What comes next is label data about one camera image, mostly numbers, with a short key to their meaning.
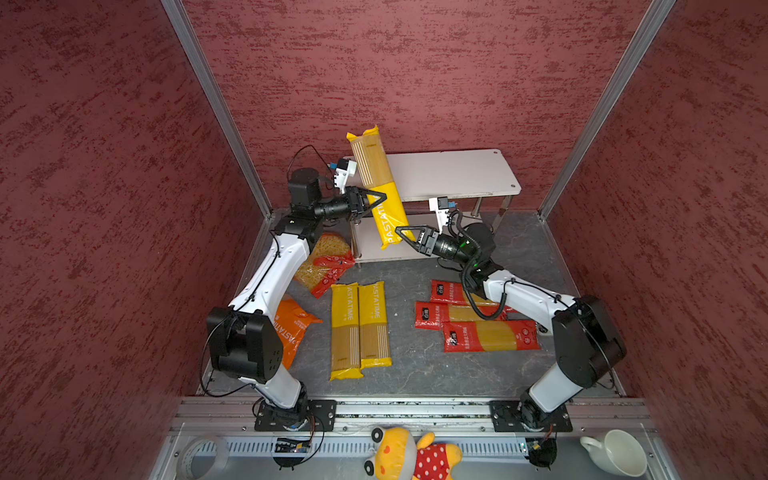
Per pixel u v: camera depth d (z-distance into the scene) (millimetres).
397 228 697
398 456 631
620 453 677
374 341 850
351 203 649
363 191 682
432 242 664
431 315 900
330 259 945
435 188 789
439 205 691
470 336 851
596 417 760
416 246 686
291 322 831
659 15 720
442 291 947
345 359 812
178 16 710
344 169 682
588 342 454
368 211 689
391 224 698
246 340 434
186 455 665
